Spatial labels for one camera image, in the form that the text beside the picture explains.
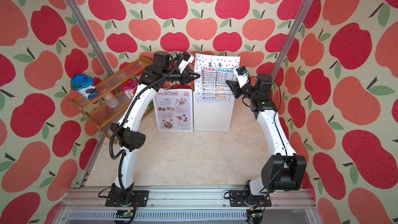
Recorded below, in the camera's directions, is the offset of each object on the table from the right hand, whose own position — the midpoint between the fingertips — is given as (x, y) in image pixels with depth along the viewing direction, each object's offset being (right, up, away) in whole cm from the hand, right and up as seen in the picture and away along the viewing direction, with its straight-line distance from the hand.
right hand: (231, 81), depth 75 cm
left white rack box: (-31, -14, +13) cm, 36 cm away
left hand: (-15, +1, -2) cm, 15 cm away
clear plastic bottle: (-67, -9, +13) cm, 69 cm away
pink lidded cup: (-58, -1, +15) cm, 60 cm away
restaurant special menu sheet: (-31, -14, +15) cm, 37 cm away
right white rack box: (-8, -15, +13) cm, 21 cm away
